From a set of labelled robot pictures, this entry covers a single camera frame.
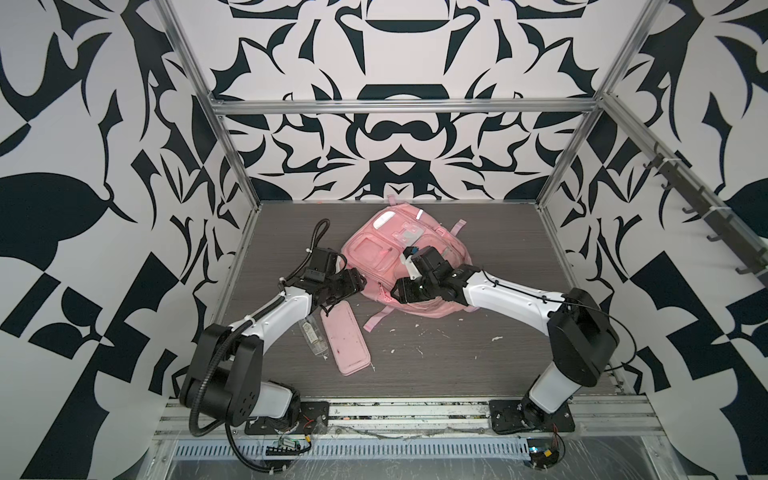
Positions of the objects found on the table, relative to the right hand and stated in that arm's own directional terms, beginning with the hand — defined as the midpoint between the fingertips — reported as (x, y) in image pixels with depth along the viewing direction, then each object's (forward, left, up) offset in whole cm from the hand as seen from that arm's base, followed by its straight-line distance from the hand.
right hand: (395, 291), depth 85 cm
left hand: (+4, +10, 0) cm, 11 cm away
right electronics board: (-36, -34, -12) cm, 51 cm away
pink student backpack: (+19, +7, -4) cm, 21 cm away
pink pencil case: (-10, +14, -8) cm, 19 cm away
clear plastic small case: (-9, +23, -8) cm, 26 cm away
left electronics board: (-35, +27, -11) cm, 45 cm away
